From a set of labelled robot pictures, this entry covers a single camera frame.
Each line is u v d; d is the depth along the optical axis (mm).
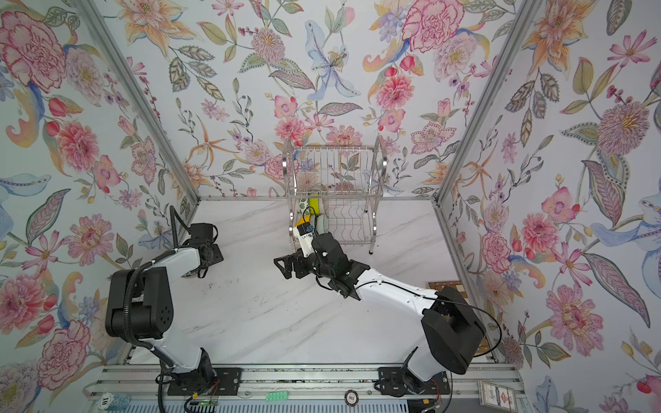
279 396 705
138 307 474
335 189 1222
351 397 719
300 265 693
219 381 719
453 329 429
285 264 691
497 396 708
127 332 434
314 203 1013
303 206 1008
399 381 739
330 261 609
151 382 755
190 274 661
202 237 767
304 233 692
